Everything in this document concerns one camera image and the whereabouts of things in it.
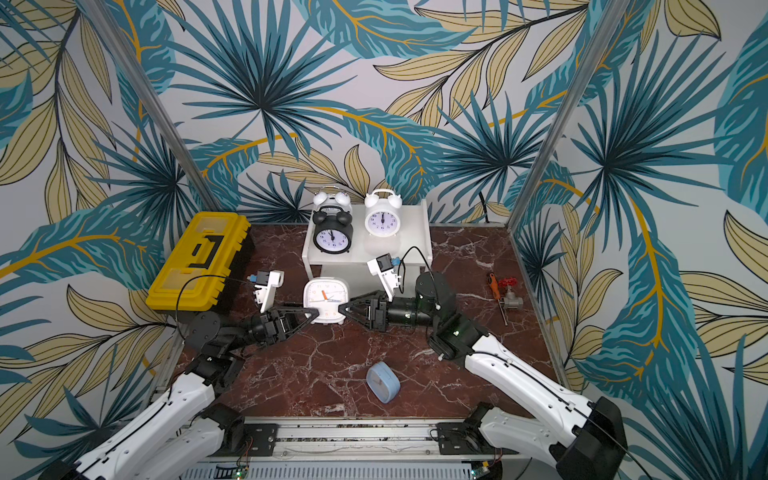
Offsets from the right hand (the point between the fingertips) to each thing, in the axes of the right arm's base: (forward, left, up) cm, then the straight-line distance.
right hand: (342, 309), depth 61 cm
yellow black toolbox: (+23, +41, -14) cm, 49 cm away
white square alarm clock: (+2, +3, +3) cm, 4 cm away
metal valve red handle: (+18, -49, -30) cm, 60 cm away
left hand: (-2, +5, -1) cm, 5 cm away
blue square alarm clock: (-7, -8, -24) cm, 26 cm away
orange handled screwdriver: (+21, -47, -31) cm, 60 cm away
